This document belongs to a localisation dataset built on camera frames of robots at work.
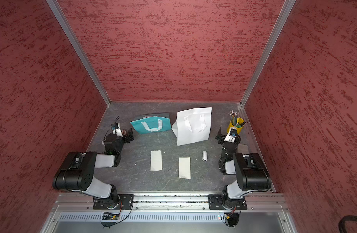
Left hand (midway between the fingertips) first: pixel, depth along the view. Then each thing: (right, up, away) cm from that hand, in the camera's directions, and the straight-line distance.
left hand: (125, 131), depth 93 cm
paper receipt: (+21, -18, -4) cm, 28 cm away
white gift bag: (+45, +4, -5) cm, 45 cm away
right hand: (+67, +1, -4) cm, 67 cm away
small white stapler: (+52, -15, -6) cm, 54 cm away
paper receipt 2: (+40, -22, -5) cm, 46 cm away
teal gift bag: (+18, +5, -4) cm, 19 cm away
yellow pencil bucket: (+75, +6, +2) cm, 75 cm away
